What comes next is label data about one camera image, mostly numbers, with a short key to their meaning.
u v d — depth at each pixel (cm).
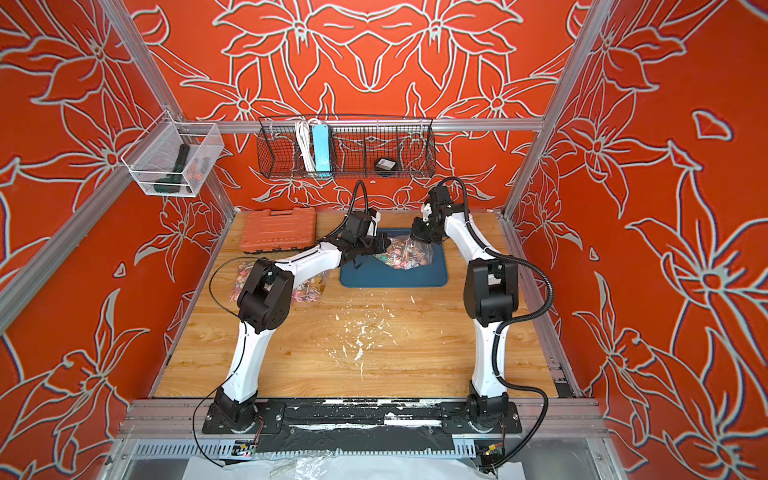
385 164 96
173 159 91
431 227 75
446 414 73
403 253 101
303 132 88
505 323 56
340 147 101
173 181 80
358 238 80
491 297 55
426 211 91
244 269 100
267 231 108
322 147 90
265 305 57
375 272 99
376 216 92
